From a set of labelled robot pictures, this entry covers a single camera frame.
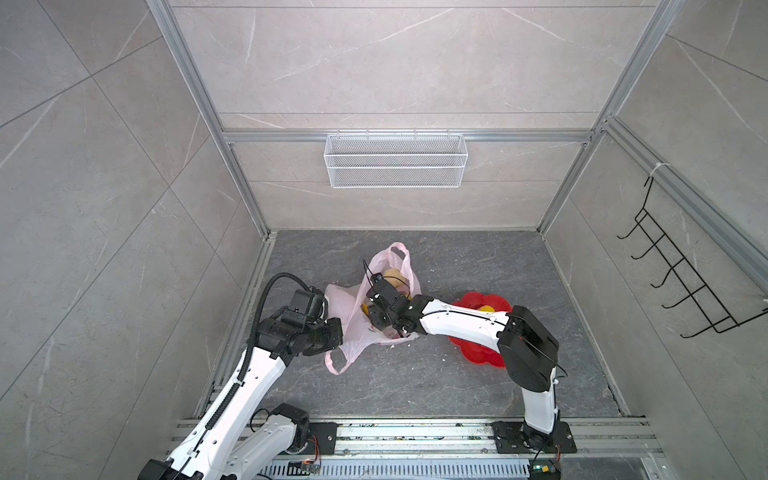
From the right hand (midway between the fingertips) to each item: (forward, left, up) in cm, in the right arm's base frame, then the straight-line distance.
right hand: (375, 309), depth 89 cm
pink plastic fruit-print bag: (-2, +7, +8) cm, 11 cm away
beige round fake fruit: (+1, -6, +16) cm, 17 cm away
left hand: (-11, +8, +9) cm, 16 cm away
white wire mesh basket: (+45, -8, +23) cm, 51 cm away
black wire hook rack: (-17, -72, +24) cm, 78 cm away
